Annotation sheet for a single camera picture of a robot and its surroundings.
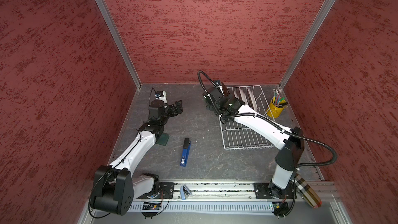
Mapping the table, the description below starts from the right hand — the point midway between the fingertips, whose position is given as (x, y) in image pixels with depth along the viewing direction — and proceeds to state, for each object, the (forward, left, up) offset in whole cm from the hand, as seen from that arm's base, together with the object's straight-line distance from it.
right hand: (217, 101), depth 81 cm
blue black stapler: (-15, +17, -19) cm, 30 cm away
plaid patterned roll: (-40, -40, -20) cm, 60 cm away
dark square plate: (+14, -7, -5) cm, 16 cm away
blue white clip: (-38, +18, -21) cm, 47 cm away
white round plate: (+11, -13, -8) cm, 18 cm away
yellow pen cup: (+4, -37, -16) cm, 41 cm away
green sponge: (-10, +32, -23) cm, 41 cm away
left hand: (+1, +23, -4) cm, 24 cm away
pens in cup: (+9, -40, -12) cm, 43 cm away
